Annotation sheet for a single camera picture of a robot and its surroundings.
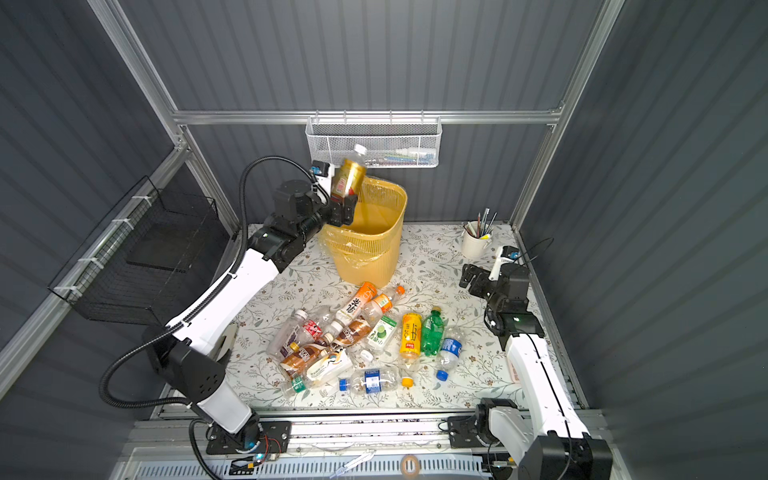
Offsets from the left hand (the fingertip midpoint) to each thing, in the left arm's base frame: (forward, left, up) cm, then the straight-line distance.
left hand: (339, 189), depth 73 cm
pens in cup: (+12, -47, -29) cm, 56 cm away
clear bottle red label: (-22, +19, -35) cm, 45 cm away
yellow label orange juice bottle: (-27, -17, -34) cm, 47 cm away
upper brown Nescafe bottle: (-21, -1, -35) cm, 41 cm away
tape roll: (-54, -15, -41) cm, 69 cm away
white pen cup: (+8, -43, -33) cm, 55 cm away
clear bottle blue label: (-29, -28, -35) cm, 54 cm away
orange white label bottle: (-14, 0, -35) cm, 38 cm away
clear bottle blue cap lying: (-36, -6, -35) cm, 50 cm away
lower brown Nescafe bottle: (-28, +13, -36) cm, 47 cm away
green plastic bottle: (-22, -25, -37) cm, 50 cm away
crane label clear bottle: (-31, +4, -34) cm, 46 cm away
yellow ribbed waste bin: (-3, -10, -30) cm, 32 cm away
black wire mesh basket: (-8, +47, -13) cm, 50 cm away
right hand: (-14, -38, -18) cm, 44 cm away
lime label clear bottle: (-22, -9, -36) cm, 43 cm away
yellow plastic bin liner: (+15, -9, -27) cm, 32 cm away
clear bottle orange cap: (-12, -7, -39) cm, 41 cm away
